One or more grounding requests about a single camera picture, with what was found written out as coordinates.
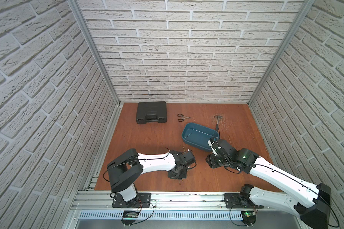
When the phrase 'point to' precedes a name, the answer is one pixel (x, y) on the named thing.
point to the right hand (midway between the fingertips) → (210, 159)
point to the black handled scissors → (181, 115)
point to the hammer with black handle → (217, 125)
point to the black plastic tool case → (155, 111)
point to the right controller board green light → (249, 216)
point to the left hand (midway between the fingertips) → (183, 177)
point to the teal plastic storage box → (198, 136)
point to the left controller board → (130, 213)
